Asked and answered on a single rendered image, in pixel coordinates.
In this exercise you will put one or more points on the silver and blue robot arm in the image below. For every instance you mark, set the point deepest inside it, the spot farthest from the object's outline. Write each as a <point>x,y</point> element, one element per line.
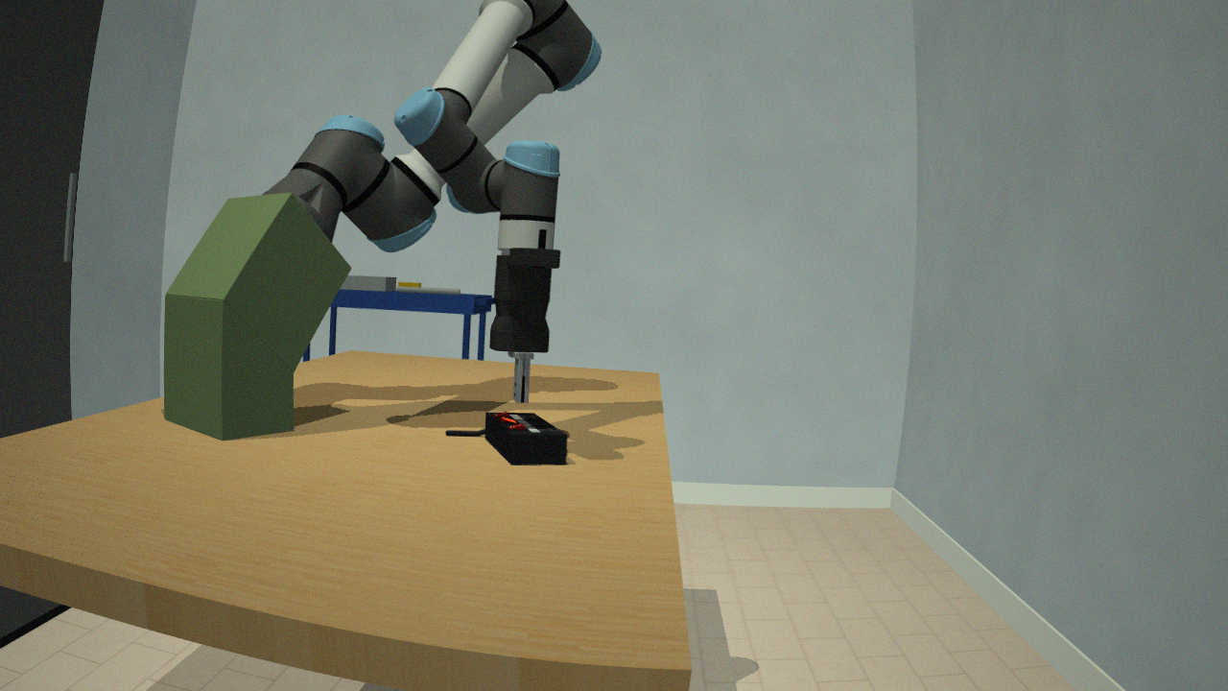
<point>392,203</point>

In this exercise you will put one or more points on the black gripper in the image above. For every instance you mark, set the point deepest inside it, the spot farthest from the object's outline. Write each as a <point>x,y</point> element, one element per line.
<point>522,294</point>

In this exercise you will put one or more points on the black power strip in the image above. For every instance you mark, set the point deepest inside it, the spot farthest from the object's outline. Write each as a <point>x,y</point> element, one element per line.
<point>528,440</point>

